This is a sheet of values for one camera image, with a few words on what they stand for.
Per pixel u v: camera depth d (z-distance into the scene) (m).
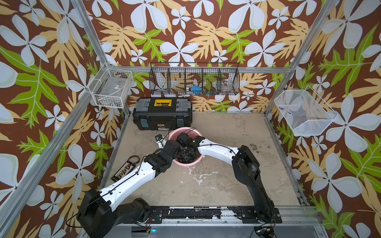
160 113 0.97
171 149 0.60
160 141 0.70
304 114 0.83
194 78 0.99
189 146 0.68
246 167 0.53
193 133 0.82
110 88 0.85
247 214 0.73
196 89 0.96
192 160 0.78
